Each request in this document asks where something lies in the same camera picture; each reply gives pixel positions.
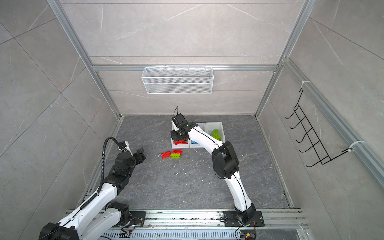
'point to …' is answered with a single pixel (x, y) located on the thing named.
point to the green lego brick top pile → (175, 156)
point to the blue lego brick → (193, 142)
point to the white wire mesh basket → (178, 80)
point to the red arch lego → (181, 142)
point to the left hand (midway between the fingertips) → (137, 147)
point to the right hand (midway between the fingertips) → (174, 135)
